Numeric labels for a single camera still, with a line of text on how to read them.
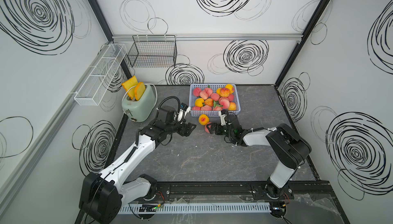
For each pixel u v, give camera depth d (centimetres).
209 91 109
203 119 94
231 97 106
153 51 97
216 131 83
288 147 48
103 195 38
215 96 107
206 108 100
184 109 68
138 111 89
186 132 70
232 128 73
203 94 105
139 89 89
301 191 76
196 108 100
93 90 73
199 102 103
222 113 86
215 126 84
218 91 108
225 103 97
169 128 64
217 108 99
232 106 100
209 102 104
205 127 91
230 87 108
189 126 70
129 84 92
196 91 108
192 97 111
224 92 102
